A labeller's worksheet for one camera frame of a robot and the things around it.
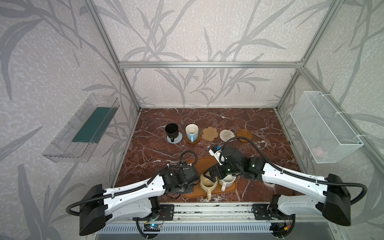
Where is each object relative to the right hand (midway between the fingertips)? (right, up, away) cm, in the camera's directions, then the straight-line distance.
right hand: (209, 166), depth 74 cm
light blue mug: (-10, +15, +20) cm, 27 cm away
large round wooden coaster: (+27, +14, +31) cm, 43 cm away
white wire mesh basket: (+49, +16, -13) cm, 53 cm away
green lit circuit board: (-27, -29, -2) cm, 40 cm away
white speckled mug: (+10, -8, +1) cm, 13 cm away
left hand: (-9, -10, +3) cm, 14 cm away
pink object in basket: (+54, +8, -1) cm, 54 cm away
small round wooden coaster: (-7, +9, +25) cm, 28 cm away
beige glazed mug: (0, -9, 0) cm, 9 cm away
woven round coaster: (+13, +13, +30) cm, 35 cm away
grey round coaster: (-21, +10, +26) cm, 35 cm away
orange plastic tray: (+12, -13, +5) cm, 18 cm away
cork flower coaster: (+2, +13, +31) cm, 34 cm away
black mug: (-22, +17, +19) cm, 33 cm away
